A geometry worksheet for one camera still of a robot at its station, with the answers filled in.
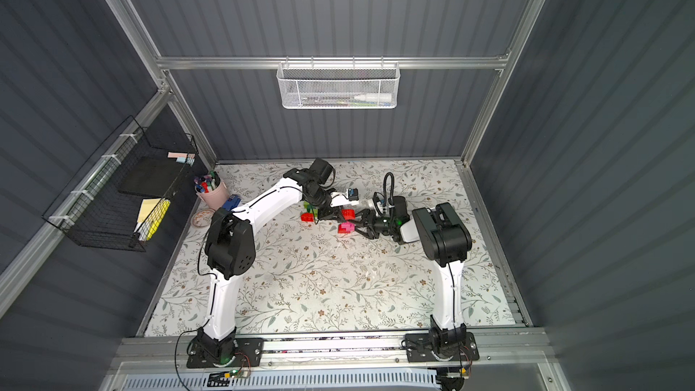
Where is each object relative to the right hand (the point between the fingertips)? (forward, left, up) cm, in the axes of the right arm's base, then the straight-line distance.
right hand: (354, 225), depth 96 cm
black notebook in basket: (+1, +58, +25) cm, 64 cm away
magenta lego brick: (-1, +2, 0) cm, 2 cm away
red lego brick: (-1, +4, -2) cm, 5 cm away
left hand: (+2, +5, +6) cm, 9 cm away
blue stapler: (+10, +48, 0) cm, 49 cm away
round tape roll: (+5, +58, -3) cm, 59 cm away
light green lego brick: (+7, +17, +2) cm, 19 cm away
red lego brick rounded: (-1, +2, +8) cm, 9 cm away
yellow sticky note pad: (-15, +47, +31) cm, 59 cm away
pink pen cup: (+9, +51, +8) cm, 53 cm away
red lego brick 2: (+5, +18, -2) cm, 19 cm away
